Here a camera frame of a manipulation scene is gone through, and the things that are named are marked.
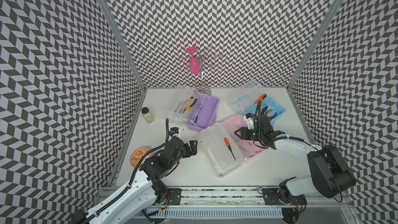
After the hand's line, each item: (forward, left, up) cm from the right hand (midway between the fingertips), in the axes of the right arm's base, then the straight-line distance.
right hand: (238, 135), depth 88 cm
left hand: (-9, +27, +7) cm, 29 cm away
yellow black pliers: (+15, +31, +6) cm, 35 cm away
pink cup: (+42, +26, +18) cm, 53 cm away
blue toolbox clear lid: (+21, -9, +8) cm, 24 cm away
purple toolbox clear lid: (+22, +25, -5) cm, 33 cm away
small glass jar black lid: (+11, +54, +5) cm, 55 cm away
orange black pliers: (+14, -24, -2) cm, 28 cm away
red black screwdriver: (-8, +7, +6) cm, 12 cm away
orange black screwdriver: (+23, -17, +5) cm, 30 cm away
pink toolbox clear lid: (-11, +9, +3) cm, 14 cm away
